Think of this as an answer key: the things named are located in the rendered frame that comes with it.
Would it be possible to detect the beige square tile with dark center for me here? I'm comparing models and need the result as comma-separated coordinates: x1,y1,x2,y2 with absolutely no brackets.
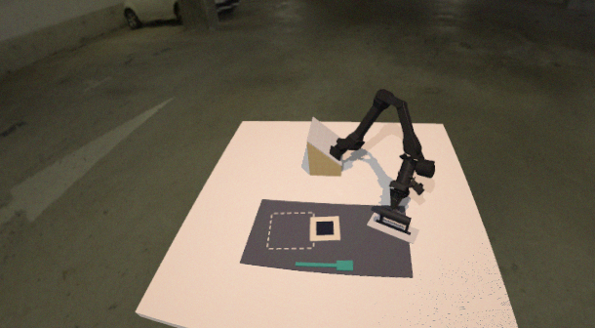
310,217,340,241

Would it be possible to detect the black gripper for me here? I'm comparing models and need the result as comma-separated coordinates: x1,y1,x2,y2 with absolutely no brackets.
389,170,414,210

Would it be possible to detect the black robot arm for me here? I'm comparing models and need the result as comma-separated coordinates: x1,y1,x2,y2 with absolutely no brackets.
330,89,435,195

